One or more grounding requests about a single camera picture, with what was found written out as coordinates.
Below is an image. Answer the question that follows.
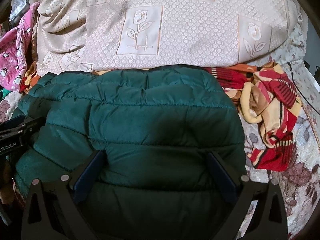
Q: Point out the green quilted puffer jacket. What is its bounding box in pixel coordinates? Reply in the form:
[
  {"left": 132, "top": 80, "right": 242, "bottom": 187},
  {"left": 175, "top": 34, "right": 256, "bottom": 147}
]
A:
[{"left": 14, "top": 66, "right": 246, "bottom": 239}]

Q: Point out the floral bed sheet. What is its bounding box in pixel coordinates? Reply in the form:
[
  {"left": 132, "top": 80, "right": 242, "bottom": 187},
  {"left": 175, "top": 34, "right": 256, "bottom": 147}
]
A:
[{"left": 0, "top": 24, "right": 320, "bottom": 239}]

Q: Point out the pink patterned cloth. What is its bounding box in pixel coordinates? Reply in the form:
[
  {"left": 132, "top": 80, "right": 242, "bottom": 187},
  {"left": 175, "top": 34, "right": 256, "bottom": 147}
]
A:
[{"left": 1, "top": 2, "right": 40, "bottom": 93}]

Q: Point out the beige patterned quilt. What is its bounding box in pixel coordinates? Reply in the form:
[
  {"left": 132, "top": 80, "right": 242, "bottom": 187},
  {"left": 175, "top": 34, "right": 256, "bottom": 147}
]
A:
[{"left": 29, "top": 0, "right": 308, "bottom": 75}]

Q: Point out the red yellow patterned blanket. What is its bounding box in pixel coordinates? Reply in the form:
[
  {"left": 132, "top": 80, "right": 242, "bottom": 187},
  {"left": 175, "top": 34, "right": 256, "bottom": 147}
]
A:
[{"left": 18, "top": 65, "right": 301, "bottom": 176}]

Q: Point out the black charger adapter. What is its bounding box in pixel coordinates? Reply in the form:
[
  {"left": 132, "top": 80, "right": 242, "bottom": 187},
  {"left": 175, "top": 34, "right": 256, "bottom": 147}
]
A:
[{"left": 313, "top": 66, "right": 320, "bottom": 83}]

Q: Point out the black charging cable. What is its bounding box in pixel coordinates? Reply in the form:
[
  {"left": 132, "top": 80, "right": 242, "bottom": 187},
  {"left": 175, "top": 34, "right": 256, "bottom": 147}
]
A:
[{"left": 287, "top": 61, "right": 320, "bottom": 111}]

